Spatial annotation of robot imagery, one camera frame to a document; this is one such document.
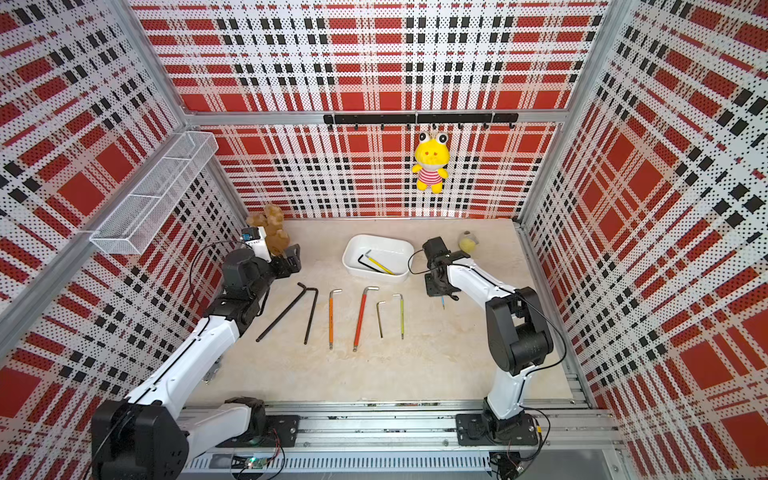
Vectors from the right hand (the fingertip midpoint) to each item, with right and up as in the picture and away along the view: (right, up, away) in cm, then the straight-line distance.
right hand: (444, 287), depth 93 cm
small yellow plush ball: (+11, +14, +15) cm, 23 cm away
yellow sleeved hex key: (-22, +7, +15) cm, 27 cm away
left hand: (-45, +13, -11) cm, 48 cm away
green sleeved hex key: (-13, -9, +3) cm, 16 cm away
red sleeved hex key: (-27, -9, +2) cm, 28 cm away
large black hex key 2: (-43, -2, +8) cm, 44 cm away
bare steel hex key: (-20, -13, -2) cm, 24 cm away
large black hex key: (-52, -8, +2) cm, 53 cm away
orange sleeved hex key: (-36, -9, +2) cm, 37 cm away
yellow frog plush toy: (-4, +42, -2) cm, 43 cm away
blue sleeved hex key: (0, -5, 0) cm, 5 cm away
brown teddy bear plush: (-61, +22, +15) cm, 67 cm away
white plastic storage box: (-16, +10, +16) cm, 24 cm away
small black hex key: (-28, +7, +15) cm, 32 cm away
